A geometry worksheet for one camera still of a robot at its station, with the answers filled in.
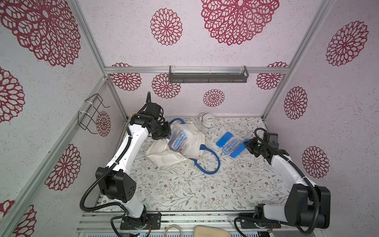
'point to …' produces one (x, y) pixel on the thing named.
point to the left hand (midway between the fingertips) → (171, 134)
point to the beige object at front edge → (201, 231)
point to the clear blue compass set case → (230, 146)
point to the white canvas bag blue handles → (185, 141)
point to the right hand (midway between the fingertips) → (243, 140)
